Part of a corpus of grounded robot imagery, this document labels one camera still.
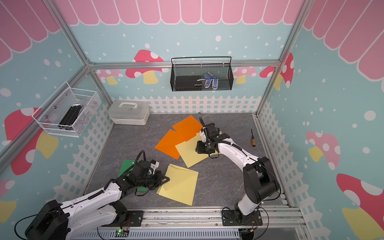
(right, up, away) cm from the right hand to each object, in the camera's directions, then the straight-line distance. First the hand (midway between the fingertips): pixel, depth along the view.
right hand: (198, 149), depth 88 cm
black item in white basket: (-61, +18, -18) cm, 66 cm away
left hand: (-16, -17, -8) cm, 24 cm away
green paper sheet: (-45, -11, +6) cm, 47 cm away
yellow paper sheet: (-9, -20, -3) cm, 23 cm away
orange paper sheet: (-7, +13, +24) cm, 28 cm away
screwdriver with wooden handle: (+39, +4, +17) cm, 43 cm away
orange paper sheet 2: (-21, +1, +15) cm, 26 cm away
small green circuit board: (-38, -39, -15) cm, 56 cm away
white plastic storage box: (-49, +24, +18) cm, 57 cm away
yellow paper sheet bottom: (-7, -3, +16) cm, 18 cm away
